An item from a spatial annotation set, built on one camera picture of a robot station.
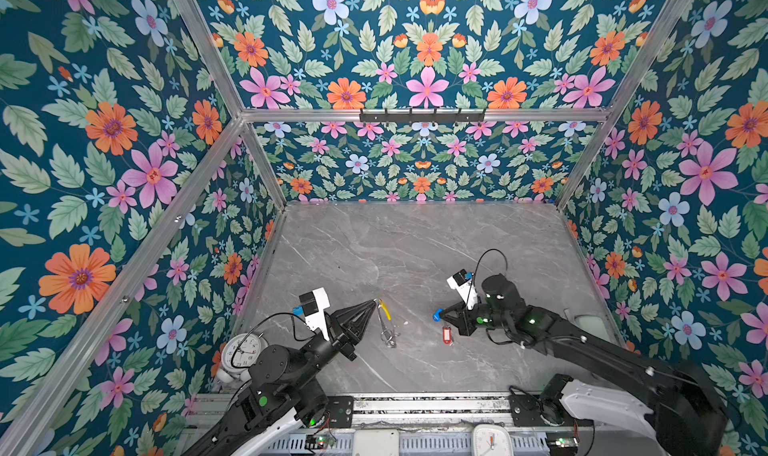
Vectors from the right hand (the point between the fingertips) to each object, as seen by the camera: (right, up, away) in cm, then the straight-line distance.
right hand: (440, 313), depth 76 cm
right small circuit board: (+29, -29, -6) cm, 41 cm away
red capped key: (+3, -9, +10) cm, 14 cm away
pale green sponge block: (+46, -6, +10) cm, 48 cm away
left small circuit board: (-29, -29, -6) cm, 42 cm away
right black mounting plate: (+21, -24, -3) cm, 32 cm away
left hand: (-14, +7, -21) cm, 27 cm away
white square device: (-16, -28, -7) cm, 33 cm away
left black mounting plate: (-25, -24, -3) cm, 35 cm away
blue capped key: (-1, -1, +1) cm, 2 cm away
